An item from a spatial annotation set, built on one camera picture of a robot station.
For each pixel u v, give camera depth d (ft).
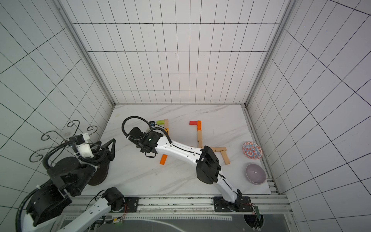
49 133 2.10
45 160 1.16
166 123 3.49
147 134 1.93
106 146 1.73
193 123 3.50
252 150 3.03
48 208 1.21
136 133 1.94
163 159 2.93
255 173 2.69
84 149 1.58
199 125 3.49
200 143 3.11
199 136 3.29
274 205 2.46
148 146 1.78
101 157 1.52
